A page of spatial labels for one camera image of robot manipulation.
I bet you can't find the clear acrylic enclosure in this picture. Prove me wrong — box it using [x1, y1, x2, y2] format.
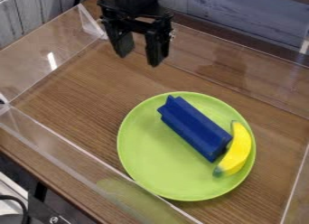
[0, 6, 309, 224]

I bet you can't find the clear acrylic corner bracket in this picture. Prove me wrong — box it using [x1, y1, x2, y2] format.
[78, 4, 107, 40]

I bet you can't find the green round plate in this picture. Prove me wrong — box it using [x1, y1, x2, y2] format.
[118, 91, 256, 201]

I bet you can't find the black cable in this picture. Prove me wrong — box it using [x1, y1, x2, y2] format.
[0, 194, 31, 224]

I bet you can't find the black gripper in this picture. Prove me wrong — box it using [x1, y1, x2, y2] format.
[97, 0, 174, 67]

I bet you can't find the black metal base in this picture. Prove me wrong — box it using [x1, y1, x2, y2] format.
[29, 197, 71, 224]

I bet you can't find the yellow toy banana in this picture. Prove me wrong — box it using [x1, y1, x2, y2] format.
[213, 121, 253, 177]

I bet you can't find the blue block object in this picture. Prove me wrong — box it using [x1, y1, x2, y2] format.
[157, 95, 232, 163]

